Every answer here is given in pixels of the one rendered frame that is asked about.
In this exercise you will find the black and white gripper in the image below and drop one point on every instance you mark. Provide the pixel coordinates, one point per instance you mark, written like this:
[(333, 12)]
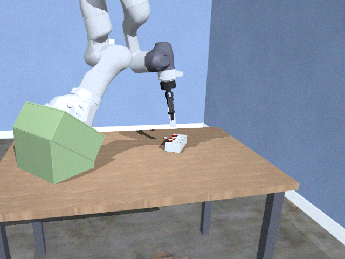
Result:
[(169, 96)]

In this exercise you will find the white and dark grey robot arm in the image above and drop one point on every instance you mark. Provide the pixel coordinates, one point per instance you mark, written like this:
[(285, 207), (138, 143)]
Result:
[(108, 60)]

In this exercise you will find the white power strip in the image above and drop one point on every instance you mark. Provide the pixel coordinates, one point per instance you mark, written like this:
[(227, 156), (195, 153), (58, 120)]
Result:
[(175, 143)]

